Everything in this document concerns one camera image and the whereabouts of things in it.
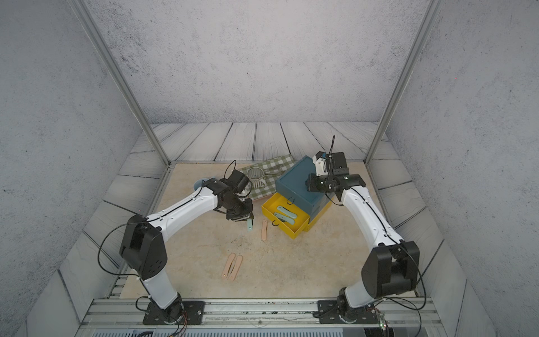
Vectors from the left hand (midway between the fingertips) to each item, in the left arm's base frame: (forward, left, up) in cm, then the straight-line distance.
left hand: (257, 218), depth 84 cm
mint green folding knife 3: (-3, +3, -1) cm, 4 cm away
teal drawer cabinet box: (+8, -15, +8) cm, 19 cm away
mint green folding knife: (+5, -13, -4) cm, 14 cm away
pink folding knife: (+1, -3, -12) cm, 12 cm away
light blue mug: (+23, +30, -5) cm, 38 cm away
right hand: (+10, -21, +9) cm, 24 cm away
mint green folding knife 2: (+2, -11, -4) cm, 11 cm away
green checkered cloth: (+38, -7, -12) cm, 41 cm away
